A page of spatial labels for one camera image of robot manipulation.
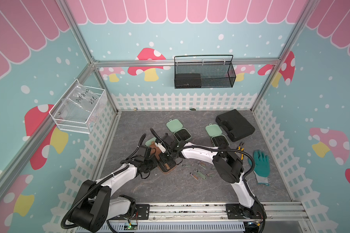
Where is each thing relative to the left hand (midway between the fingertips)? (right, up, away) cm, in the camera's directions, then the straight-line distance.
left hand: (158, 164), depth 89 cm
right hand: (+1, +4, +2) cm, 4 cm away
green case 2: (+13, +19, +17) cm, 28 cm away
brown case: (+4, +1, 0) cm, 4 cm away
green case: (-8, +13, +11) cm, 18 cm away
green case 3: (+39, +20, +17) cm, 47 cm away
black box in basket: (+18, +52, -1) cm, 55 cm away
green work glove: (+64, -1, 0) cm, 64 cm away
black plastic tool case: (+54, +25, +17) cm, 62 cm away
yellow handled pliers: (+55, +9, +8) cm, 56 cm away
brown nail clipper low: (+22, -6, -2) cm, 23 cm away
